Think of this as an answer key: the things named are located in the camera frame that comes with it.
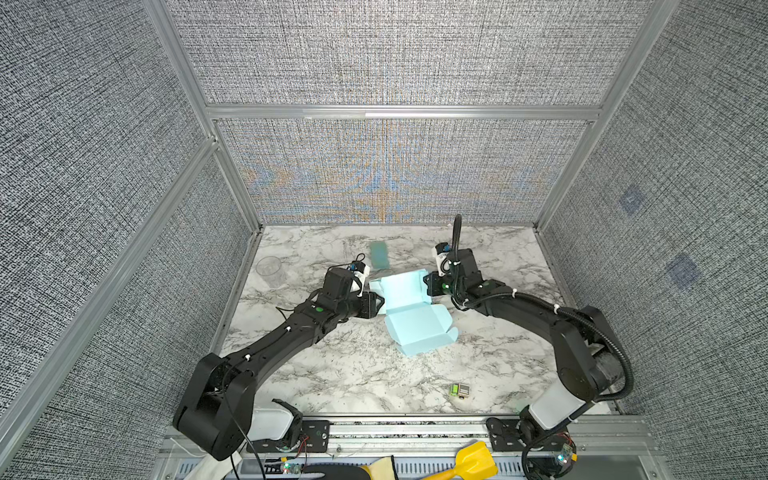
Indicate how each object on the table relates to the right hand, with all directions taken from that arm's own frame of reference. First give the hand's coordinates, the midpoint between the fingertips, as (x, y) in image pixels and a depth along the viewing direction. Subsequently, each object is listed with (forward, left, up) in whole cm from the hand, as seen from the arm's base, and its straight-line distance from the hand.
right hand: (424, 277), depth 92 cm
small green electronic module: (-31, -7, -9) cm, 33 cm away
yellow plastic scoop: (-46, -9, -11) cm, 48 cm away
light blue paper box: (-13, +4, -4) cm, 14 cm away
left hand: (-10, +14, +2) cm, 17 cm away
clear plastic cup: (+8, +51, -6) cm, 52 cm away
